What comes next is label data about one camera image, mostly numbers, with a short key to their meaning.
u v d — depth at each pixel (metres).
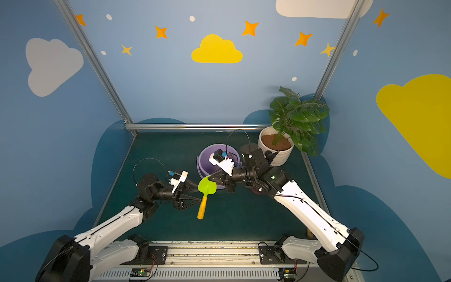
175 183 0.63
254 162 0.50
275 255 0.67
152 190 0.62
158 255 0.75
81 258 0.40
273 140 1.01
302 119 0.73
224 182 0.55
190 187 0.69
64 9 0.69
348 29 0.75
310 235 0.78
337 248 0.38
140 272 0.72
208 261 0.74
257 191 0.48
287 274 0.72
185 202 0.65
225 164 0.55
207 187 0.66
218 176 0.58
